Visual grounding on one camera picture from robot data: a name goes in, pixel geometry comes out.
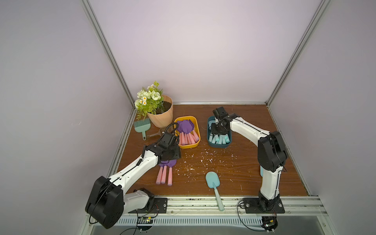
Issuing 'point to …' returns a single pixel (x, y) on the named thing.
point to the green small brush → (142, 126)
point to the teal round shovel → (210, 138)
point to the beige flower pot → (163, 117)
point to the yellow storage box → (179, 118)
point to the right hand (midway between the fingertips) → (215, 125)
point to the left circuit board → (145, 223)
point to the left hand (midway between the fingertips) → (179, 153)
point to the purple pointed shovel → (182, 129)
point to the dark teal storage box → (215, 145)
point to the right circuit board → (269, 223)
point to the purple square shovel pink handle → (196, 137)
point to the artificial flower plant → (149, 100)
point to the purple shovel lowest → (185, 139)
